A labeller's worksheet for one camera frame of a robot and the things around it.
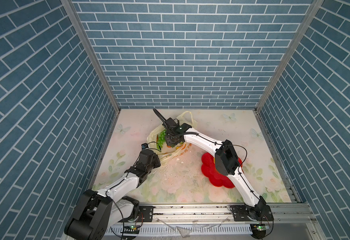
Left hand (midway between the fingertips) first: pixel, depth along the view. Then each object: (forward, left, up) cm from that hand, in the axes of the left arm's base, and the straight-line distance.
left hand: (158, 157), depth 89 cm
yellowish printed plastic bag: (+3, -6, -1) cm, 7 cm away
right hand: (+12, -5, +2) cm, 13 cm away
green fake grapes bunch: (+14, 0, -1) cm, 14 cm away
